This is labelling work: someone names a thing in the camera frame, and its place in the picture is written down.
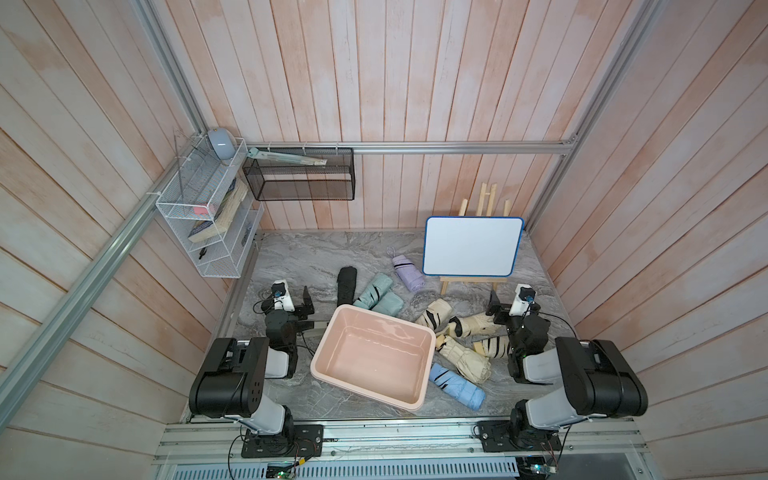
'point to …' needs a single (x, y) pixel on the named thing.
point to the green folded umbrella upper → (379, 284)
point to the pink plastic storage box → (374, 355)
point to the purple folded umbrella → (409, 273)
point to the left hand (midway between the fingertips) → (293, 291)
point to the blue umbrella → (461, 390)
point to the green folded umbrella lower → (389, 303)
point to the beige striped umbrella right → (495, 346)
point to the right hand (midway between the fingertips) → (508, 290)
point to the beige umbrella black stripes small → (436, 315)
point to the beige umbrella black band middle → (474, 324)
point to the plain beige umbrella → (469, 362)
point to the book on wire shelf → (228, 206)
